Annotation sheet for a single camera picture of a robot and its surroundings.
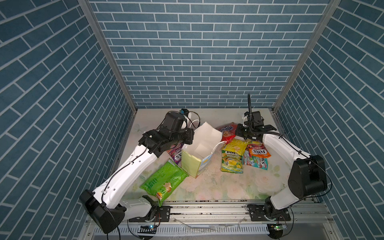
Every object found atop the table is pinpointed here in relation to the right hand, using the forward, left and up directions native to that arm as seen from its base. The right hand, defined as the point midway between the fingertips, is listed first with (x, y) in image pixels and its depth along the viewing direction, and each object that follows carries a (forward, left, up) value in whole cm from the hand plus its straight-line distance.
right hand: (234, 128), depth 90 cm
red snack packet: (+1, +2, -5) cm, 5 cm away
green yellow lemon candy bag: (-16, +1, -13) cm, 21 cm away
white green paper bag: (-26, +21, +11) cm, 35 cm away
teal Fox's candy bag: (-14, -13, -12) cm, 23 cm away
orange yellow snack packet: (-8, -16, -11) cm, 21 cm away
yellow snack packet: (-5, -4, -11) cm, 13 cm away
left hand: (-15, +22, +14) cm, 30 cm away
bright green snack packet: (-29, +37, -11) cm, 49 cm away
